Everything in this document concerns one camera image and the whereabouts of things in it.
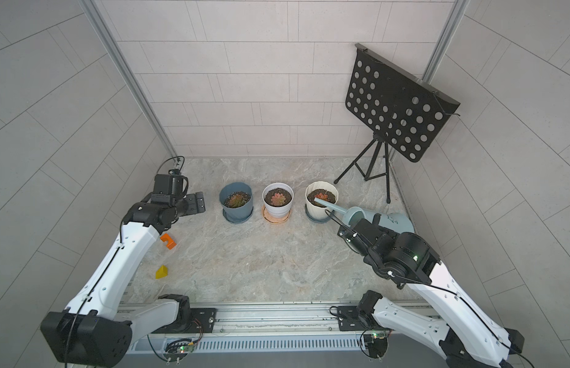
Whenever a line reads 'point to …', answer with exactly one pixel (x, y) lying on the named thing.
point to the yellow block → (162, 272)
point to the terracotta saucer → (266, 217)
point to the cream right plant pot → (316, 211)
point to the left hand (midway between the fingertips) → (194, 197)
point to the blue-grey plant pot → (236, 198)
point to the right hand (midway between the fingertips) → (379, 238)
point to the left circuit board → (177, 349)
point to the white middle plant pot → (278, 198)
